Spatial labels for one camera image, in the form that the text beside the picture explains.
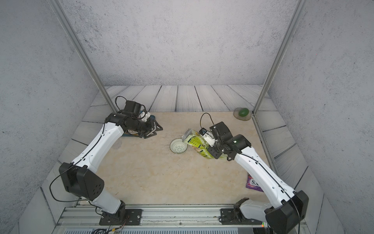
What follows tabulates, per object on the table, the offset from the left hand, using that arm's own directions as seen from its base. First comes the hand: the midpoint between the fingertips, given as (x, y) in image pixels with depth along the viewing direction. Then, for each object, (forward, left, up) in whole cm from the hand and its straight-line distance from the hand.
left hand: (162, 130), depth 78 cm
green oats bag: (-8, -20, -3) cm, 21 cm away
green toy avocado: (+34, -58, -21) cm, 70 cm away
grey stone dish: (+33, -53, -24) cm, 67 cm away
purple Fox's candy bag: (-21, -49, -23) cm, 58 cm away
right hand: (-8, -28, -3) cm, 29 cm away
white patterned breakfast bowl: (+5, -6, -23) cm, 25 cm away
